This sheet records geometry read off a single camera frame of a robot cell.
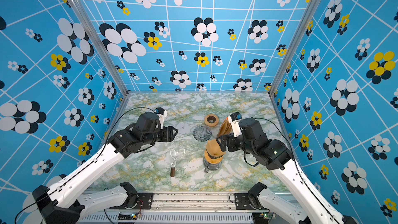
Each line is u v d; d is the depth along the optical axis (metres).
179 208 0.72
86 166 0.43
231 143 0.57
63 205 0.39
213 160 0.76
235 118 0.58
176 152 0.89
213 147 0.75
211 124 0.99
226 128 0.91
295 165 0.42
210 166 0.77
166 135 0.63
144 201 0.74
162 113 0.65
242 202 0.72
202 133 0.94
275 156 0.42
